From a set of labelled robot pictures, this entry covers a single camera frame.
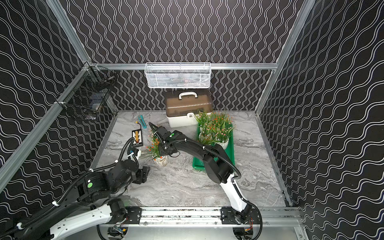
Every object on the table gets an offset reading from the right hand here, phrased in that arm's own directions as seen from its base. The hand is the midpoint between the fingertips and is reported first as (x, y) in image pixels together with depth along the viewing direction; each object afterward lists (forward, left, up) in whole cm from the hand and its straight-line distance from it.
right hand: (163, 151), depth 90 cm
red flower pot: (-3, +3, +9) cm, 10 cm away
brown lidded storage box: (+27, -10, +13) cm, 32 cm away
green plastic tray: (-5, -22, -7) cm, 23 cm away
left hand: (-16, +4, +14) cm, 21 cm away
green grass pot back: (+8, -35, +5) cm, 36 cm away
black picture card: (+15, +21, -4) cm, 26 cm away
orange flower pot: (+17, -34, +10) cm, 39 cm away
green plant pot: (+12, -27, +1) cm, 29 cm away
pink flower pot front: (+19, -25, +8) cm, 33 cm away
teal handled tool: (+29, +21, -5) cm, 37 cm away
